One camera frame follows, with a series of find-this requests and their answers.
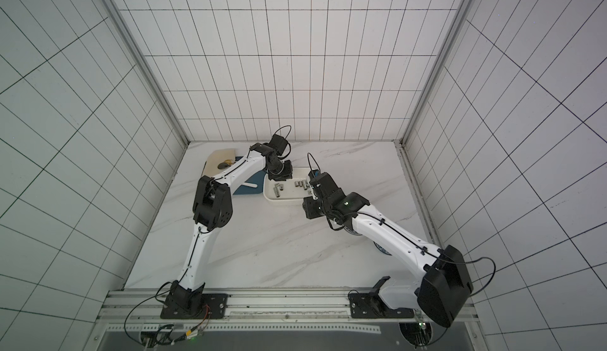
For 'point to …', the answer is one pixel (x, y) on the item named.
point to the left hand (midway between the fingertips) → (288, 179)
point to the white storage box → (288, 192)
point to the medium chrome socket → (300, 183)
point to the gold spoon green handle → (229, 161)
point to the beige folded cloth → (214, 158)
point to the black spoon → (222, 165)
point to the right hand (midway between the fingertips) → (301, 205)
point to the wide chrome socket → (281, 186)
